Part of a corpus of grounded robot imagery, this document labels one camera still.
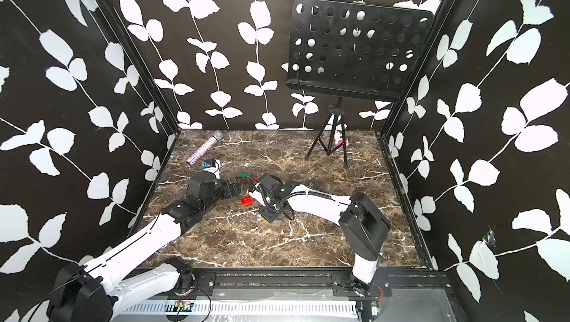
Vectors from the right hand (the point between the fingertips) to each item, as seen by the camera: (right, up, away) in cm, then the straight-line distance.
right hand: (266, 213), depth 86 cm
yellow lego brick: (+1, 0, -11) cm, 11 cm away
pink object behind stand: (+35, +29, +29) cm, 54 cm away
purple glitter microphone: (-34, +27, +25) cm, 50 cm away
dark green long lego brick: (-12, +14, +15) cm, 24 cm away
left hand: (-12, +15, -4) cm, 19 cm away
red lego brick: (-9, +3, +7) cm, 12 cm away
